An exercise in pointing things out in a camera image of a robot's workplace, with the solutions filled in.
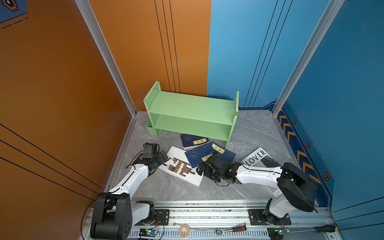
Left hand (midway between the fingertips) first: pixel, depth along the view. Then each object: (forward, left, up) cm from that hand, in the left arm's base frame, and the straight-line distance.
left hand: (160, 157), depth 90 cm
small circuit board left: (-37, +1, -6) cm, 37 cm away
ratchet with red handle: (-36, -33, -2) cm, 49 cm away
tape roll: (-38, -17, -5) cm, 42 cm away
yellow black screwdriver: (-35, -82, -1) cm, 89 cm away
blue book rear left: (+15, -17, -4) cm, 23 cm away
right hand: (-10, -23, -1) cm, 25 cm away
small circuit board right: (-37, -60, -5) cm, 70 cm away
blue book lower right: (+4, -39, -2) cm, 39 cm away
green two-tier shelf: (+18, -11, +20) cm, 29 cm away
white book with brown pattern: (-4, -11, -3) cm, 12 cm away
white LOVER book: (+1, -61, -1) cm, 61 cm away
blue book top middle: (+1, -21, -1) cm, 21 cm away
